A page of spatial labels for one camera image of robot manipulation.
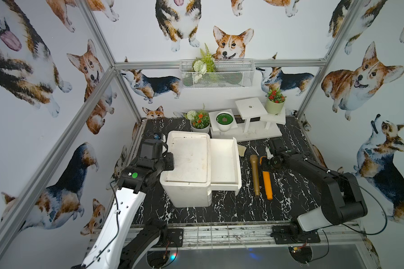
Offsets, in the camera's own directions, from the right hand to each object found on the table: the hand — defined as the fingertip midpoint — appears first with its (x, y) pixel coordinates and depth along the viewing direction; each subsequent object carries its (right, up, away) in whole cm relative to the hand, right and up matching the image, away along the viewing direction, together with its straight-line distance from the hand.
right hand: (263, 165), depth 91 cm
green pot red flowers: (+8, +35, +5) cm, 36 cm away
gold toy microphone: (-4, +2, +7) cm, 8 cm away
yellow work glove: (-10, +7, +12) cm, 17 cm away
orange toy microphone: (+1, -4, -4) cm, 6 cm away
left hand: (-45, +9, -19) cm, 50 cm away
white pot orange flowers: (-35, +25, +7) cm, 43 cm away
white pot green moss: (-21, +24, -1) cm, 32 cm away
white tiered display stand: (-4, +24, +13) cm, 28 cm away
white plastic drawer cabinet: (-37, -3, -27) cm, 46 cm away
